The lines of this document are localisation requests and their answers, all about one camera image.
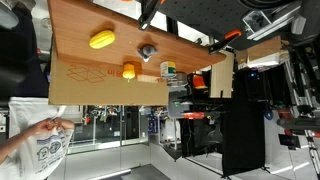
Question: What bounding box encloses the person's left hand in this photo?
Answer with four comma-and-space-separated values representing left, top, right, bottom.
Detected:
34, 119, 58, 135

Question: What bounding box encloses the person's right hand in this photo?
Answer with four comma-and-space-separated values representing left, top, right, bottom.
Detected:
52, 117, 75, 132

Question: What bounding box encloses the small grey metal object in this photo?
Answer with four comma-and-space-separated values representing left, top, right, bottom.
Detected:
137, 43, 159, 63

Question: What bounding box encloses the person's left forearm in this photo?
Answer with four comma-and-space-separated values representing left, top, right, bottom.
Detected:
0, 128, 38, 165

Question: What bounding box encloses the person in white printed t-shirt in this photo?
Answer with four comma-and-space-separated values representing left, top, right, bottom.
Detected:
0, 96, 75, 180

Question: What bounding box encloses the brown cardboard panel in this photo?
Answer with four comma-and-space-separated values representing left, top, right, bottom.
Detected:
48, 49, 170, 107

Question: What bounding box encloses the yellow bell pepper toy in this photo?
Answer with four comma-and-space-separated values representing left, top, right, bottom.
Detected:
122, 62, 136, 81

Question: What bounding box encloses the yellow corn cob toy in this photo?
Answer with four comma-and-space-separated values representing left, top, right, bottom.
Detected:
88, 29, 116, 50

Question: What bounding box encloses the small light wooden block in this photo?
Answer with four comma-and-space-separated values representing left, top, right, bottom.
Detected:
136, 73, 161, 84

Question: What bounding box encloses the grey table lifting column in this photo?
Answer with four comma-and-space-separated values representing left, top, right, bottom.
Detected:
167, 86, 194, 120

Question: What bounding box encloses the green and yellow tin can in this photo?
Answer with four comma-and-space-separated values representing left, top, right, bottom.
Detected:
159, 60, 178, 80

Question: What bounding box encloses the stainless steel pot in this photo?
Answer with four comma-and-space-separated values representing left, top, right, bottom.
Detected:
166, 72, 190, 88

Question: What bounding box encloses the light plywood board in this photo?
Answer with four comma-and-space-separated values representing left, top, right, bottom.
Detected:
209, 49, 236, 99

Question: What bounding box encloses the black hanging cloth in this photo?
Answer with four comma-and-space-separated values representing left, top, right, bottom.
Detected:
221, 98, 267, 178

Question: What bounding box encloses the small cardboard box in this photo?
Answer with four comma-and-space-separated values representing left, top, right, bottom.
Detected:
245, 35, 283, 63

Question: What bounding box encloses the aluminium extrusion with square tag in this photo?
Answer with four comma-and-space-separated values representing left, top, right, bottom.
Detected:
242, 9, 292, 42

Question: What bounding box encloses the black tripod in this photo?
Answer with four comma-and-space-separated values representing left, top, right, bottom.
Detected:
275, 106, 320, 180

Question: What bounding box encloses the black clamp with orange handle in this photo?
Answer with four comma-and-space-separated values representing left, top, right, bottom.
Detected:
208, 29, 243, 55
137, 0, 166, 32

